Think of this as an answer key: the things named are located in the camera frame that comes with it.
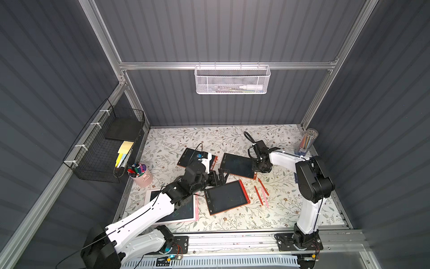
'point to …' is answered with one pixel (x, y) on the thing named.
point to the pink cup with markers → (139, 172)
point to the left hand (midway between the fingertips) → (225, 174)
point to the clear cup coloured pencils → (306, 142)
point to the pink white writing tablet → (188, 211)
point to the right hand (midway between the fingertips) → (258, 168)
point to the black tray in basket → (124, 129)
